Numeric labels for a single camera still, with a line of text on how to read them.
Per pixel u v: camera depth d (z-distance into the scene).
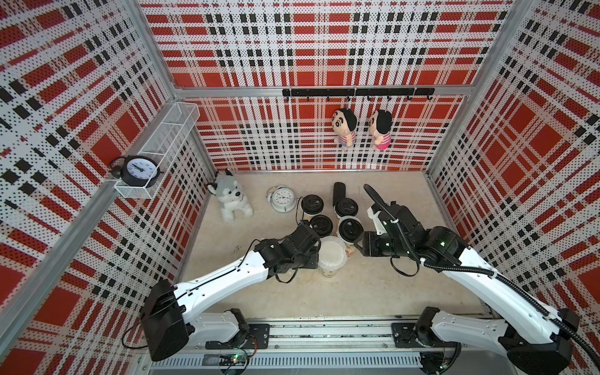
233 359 0.69
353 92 0.88
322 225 0.80
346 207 0.86
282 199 1.06
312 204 0.86
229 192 0.91
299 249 0.57
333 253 0.76
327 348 0.73
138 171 0.64
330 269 0.72
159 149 0.78
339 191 1.11
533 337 0.39
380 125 0.93
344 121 0.91
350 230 0.78
